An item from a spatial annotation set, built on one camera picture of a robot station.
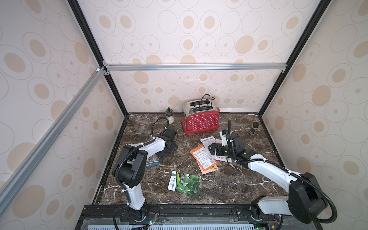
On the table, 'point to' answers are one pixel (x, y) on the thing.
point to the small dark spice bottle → (255, 126)
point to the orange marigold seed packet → (205, 163)
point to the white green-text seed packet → (207, 141)
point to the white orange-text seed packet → (220, 158)
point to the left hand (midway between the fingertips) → (175, 149)
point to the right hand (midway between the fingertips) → (219, 145)
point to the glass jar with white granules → (169, 113)
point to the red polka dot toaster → (200, 115)
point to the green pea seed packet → (184, 183)
